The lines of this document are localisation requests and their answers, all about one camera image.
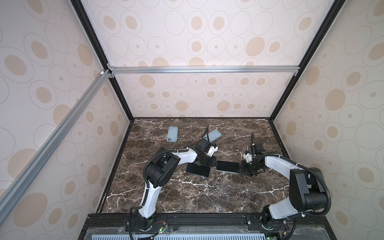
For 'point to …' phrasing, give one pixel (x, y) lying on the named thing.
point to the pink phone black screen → (230, 166)
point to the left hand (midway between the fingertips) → (221, 163)
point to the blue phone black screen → (198, 169)
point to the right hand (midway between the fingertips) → (240, 171)
